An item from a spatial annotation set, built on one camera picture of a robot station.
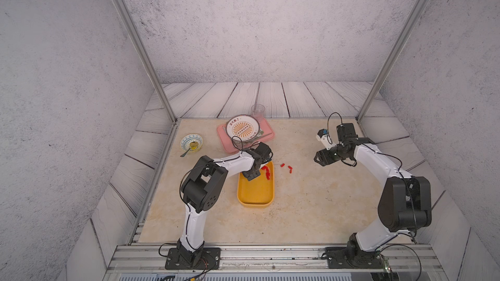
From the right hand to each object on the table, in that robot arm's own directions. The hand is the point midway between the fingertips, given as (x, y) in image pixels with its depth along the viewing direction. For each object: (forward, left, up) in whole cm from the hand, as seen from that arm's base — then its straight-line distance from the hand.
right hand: (323, 155), depth 90 cm
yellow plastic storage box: (-13, +30, -11) cm, 35 cm away
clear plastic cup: (+37, +31, -6) cm, 49 cm away
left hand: (-2, +35, -10) cm, 36 cm away
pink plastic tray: (+13, +46, -9) cm, 49 cm away
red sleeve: (-1, +14, -12) cm, 18 cm away
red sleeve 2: (+1, +18, -10) cm, 21 cm away
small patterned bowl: (+14, +66, -8) cm, 68 cm away
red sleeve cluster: (-3, +25, -11) cm, 28 cm away
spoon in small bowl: (+5, +67, -4) cm, 67 cm away
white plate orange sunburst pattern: (+26, +39, -8) cm, 48 cm away
